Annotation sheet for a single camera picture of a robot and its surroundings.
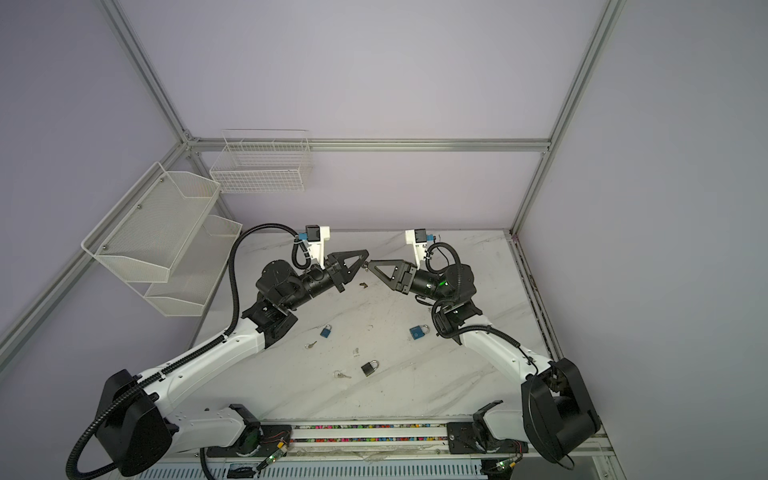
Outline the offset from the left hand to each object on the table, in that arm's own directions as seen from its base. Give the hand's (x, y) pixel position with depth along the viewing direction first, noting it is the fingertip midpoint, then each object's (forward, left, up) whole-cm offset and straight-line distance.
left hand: (368, 254), depth 65 cm
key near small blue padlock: (-5, +21, -37) cm, 43 cm away
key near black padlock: (-14, +10, -36) cm, 40 cm away
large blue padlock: (-1, -14, -36) cm, 39 cm away
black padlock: (-12, +1, -37) cm, 39 cm away
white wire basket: (+43, +37, -3) cm, 57 cm away
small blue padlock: (-1, +15, -37) cm, 40 cm away
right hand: (-4, 0, -1) cm, 4 cm away
